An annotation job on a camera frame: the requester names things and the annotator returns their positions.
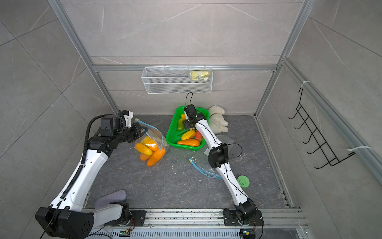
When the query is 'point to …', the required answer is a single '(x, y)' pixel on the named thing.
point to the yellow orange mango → (143, 149)
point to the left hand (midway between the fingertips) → (148, 126)
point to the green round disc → (243, 181)
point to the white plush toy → (217, 122)
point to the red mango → (198, 135)
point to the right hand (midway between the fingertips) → (189, 122)
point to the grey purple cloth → (120, 196)
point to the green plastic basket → (204, 112)
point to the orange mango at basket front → (192, 142)
